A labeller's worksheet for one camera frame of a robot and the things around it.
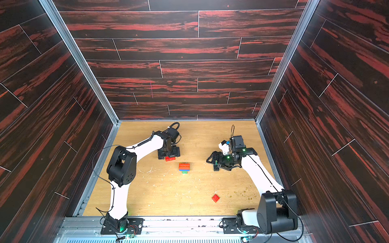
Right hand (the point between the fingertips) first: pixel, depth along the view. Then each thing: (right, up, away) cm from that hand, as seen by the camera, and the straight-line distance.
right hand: (216, 162), depth 84 cm
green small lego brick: (-18, -8, +9) cm, 22 cm away
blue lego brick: (-18, -7, +9) cm, 22 cm away
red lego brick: (-29, 0, +12) cm, 32 cm away
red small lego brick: (-1, -19, -2) cm, 19 cm away
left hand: (-25, +2, +13) cm, 28 cm away
